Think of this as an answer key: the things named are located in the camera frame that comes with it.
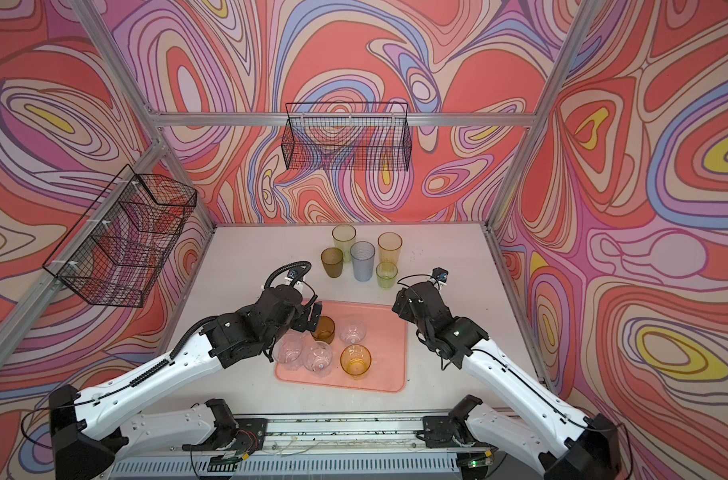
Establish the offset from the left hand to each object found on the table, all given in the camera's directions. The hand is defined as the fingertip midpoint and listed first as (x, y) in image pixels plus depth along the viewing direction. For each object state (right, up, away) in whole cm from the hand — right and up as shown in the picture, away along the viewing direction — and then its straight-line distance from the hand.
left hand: (310, 298), depth 75 cm
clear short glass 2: (0, -19, +10) cm, 21 cm away
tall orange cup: (+22, +14, +21) cm, 34 cm away
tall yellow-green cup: (+7, +17, +24) cm, 31 cm away
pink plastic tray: (+20, -15, +14) cm, 29 cm away
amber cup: (+11, -19, +9) cm, 24 cm away
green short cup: (+21, +4, +26) cm, 34 cm away
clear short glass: (+10, -12, +12) cm, 19 cm away
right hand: (+27, -3, +4) cm, 27 cm away
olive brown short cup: (+2, +9, +28) cm, 29 cm away
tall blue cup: (+13, +11, +25) cm, 30 cm away
